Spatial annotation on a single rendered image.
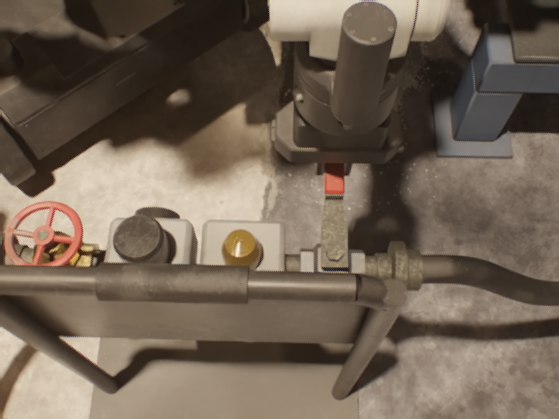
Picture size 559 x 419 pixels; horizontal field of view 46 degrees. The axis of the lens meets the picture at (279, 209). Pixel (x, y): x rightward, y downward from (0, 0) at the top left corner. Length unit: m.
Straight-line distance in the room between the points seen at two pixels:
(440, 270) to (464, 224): 0.54
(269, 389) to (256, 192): 0.35
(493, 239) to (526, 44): 0.34
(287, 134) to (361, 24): 0.22
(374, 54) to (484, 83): 0.70
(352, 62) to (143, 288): 0.24
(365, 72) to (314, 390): 0.71
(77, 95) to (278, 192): 0.38
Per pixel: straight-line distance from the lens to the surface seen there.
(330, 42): 0.47
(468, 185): 1.23
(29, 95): 1.12
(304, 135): 0.59
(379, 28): 0.42
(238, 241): 0.61
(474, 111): 1.18
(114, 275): 0.53
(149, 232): 0.61
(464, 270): 0.67
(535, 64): 1.09
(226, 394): 1.07
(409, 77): 1.33
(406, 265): 0.65
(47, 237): 0.64
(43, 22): 1.21
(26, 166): 1.17
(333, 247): 0.63
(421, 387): 1.10
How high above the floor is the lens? 1.06
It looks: 66 degrees down
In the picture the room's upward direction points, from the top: straight up
